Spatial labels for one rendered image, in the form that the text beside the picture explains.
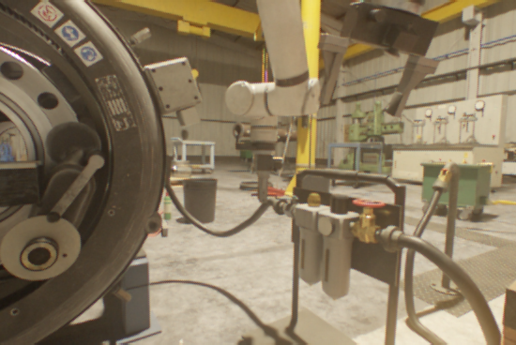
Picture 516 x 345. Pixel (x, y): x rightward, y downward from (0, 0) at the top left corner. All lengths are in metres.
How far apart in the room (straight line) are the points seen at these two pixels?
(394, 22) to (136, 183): 0.53
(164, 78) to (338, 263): 0.62
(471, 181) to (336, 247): 2.57
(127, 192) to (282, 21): 0.46
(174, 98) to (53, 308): 0.46
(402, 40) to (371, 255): 0.52
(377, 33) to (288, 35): 0.21
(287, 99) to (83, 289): 0.58
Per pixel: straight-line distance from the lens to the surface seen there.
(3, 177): 0.57
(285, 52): 0.63
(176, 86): 0.65
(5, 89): 0.72
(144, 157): 0.59
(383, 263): 0.77
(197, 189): 2.30
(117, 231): 0.60
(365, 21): 0.47
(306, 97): 0.66
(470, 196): 3.24
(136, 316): 1.08
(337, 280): 0.79
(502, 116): 6.48
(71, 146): 0.62
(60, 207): 0.57
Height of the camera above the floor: 0.62
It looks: 4 degrees down
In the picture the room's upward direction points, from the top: 1 degrees clockwise
